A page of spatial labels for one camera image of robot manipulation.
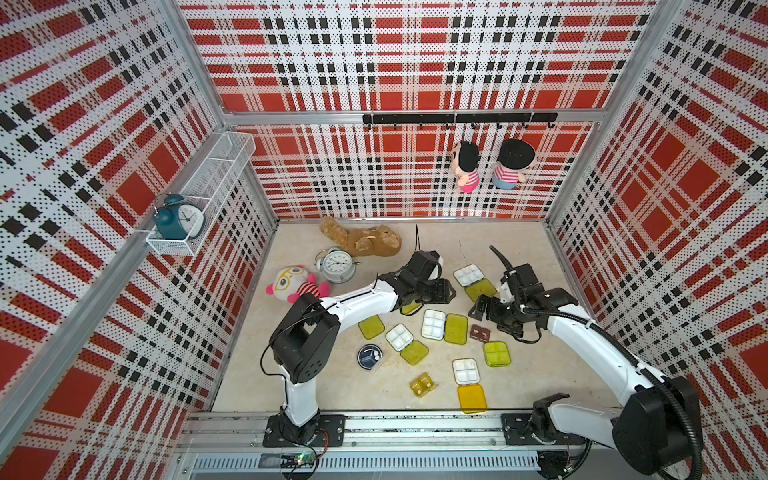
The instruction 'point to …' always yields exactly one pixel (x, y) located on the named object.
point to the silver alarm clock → (337, 265)
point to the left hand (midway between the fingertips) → (454, 292)
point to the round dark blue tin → (369, 356)
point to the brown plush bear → (373, 241)
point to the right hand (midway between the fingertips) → (488, 319)
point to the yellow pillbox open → (471, 393)
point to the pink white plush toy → (293, 281)
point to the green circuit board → (300, 460)
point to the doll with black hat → (514, 155)
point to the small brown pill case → (480, 333)
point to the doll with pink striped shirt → (466, 159)
